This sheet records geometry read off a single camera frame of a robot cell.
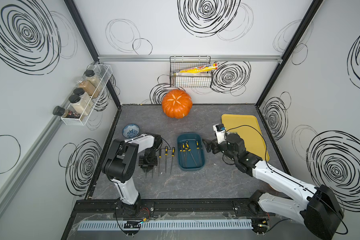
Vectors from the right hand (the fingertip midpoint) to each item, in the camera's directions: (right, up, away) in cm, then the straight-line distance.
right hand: (210, 137), depth 79 cm
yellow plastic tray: (+15, +6, -11) cm, 20 cm away
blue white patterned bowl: (-50, +2, +23) cm, 55 cm away
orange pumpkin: (-18, +20, +24) cm, 36 cm away
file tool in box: (-16, -10, +15) cm, 24 cm away
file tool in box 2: (-14, -10, +15) cm, 23 cm away
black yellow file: (-25, -13, +14) cm, 31 cm away
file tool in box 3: (-10, -10, +15) cm, 21 cm away
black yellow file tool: (-21, -13, +14) cm, 28 cm away
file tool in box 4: (-5, -9, +15) cm, 19 cm away
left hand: (-35, -21, +8) cm, 42 cm away
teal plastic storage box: (-10, -18, +10) cm, 23 cm away
